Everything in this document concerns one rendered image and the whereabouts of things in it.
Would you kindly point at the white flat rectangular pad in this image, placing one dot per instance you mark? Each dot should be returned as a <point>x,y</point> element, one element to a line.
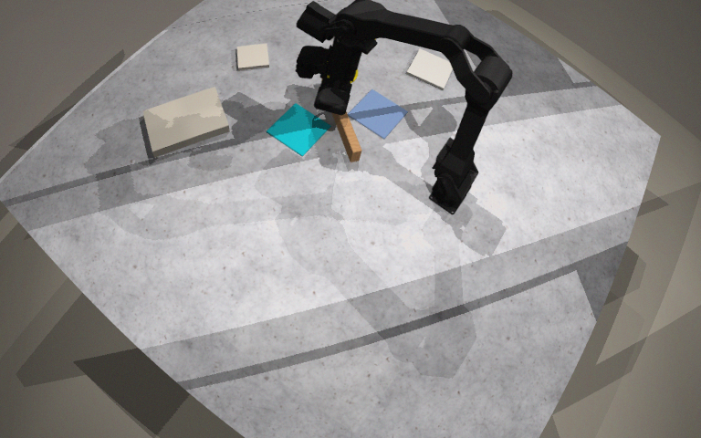
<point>430,68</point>

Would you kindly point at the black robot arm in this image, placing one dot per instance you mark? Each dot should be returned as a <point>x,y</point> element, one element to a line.
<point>355,29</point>

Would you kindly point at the wooden plank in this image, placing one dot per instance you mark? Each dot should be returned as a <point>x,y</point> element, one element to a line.
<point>348,136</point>

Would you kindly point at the beige flat block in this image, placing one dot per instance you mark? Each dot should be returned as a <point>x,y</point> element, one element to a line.
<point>252,57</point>

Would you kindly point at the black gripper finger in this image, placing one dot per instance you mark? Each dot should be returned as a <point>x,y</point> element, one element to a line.
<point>324,82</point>

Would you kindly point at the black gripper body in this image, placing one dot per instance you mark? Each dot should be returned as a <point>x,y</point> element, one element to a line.
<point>334,97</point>

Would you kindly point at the beige rectangular block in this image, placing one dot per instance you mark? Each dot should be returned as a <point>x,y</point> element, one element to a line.
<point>185,121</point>

